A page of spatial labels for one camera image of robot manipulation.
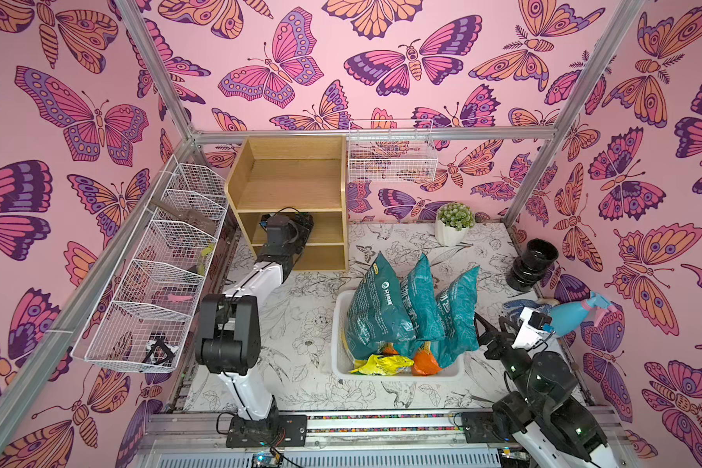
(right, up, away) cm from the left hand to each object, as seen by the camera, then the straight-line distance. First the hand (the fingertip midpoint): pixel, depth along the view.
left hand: (317, 217), depth 93 cm
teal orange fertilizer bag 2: (+28, -25, -27) cm, 46 cm away
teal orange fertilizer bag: (+34, -29, -30) cm, 54 cm away
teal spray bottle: (+75, -31, -7) cm, 82 cm away
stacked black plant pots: (+69, -13, -1) cm, 70 cm away
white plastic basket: (+9, -42, -13) cm, 44 cm away
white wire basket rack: (-40, -29, -21) cm, 54 cm away
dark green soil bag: (+18, -25, -26) cm, 40 cm away
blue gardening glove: (+66, -30, +5) cm, 72 cm away
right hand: (+43, -27, -23) cm, 56 cm away
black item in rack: (-36, -35, -25) cm, 56 cm away
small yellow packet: (+18, -37, -24) cm, 48 cm away
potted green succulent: (+46, -1, +9) cm, 47 cm away
